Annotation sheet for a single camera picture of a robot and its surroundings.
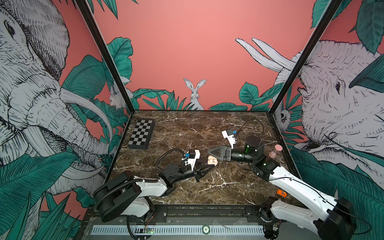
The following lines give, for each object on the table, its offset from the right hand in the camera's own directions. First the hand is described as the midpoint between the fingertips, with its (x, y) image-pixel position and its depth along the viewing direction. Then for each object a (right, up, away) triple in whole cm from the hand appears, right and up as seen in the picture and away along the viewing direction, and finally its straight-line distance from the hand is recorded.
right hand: (210, 154), depth 64 cm
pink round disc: (+1, -3, +3) cm, 5 cm away
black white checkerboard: (-44, +4, +37) cm, 58 cm away
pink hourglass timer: (+44, -1, +26) cm, 51 cm away
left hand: (+2, -6, +3) cm, 7 cm away
